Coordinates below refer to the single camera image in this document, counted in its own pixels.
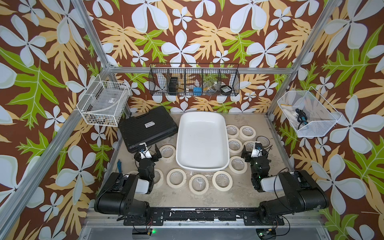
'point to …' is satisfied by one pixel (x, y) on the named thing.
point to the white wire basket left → (103, 102)
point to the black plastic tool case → (147, 127)
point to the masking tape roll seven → (176, 178)
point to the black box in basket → (173, 84)
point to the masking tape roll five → (247, 133)
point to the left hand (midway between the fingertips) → (148, 145)
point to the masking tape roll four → (158, 179)
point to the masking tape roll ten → (235, 147)
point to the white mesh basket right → (308, 113)
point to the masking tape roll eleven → (238, 167)
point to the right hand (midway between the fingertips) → (252, 145)
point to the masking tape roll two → (168, 152)
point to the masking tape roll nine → (198, 184)
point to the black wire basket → (221, 79)
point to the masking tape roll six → (249, 145)
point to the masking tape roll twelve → (222, 181)
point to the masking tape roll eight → (232, 131)
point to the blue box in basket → (197, 91)
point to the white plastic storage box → (202, 143)
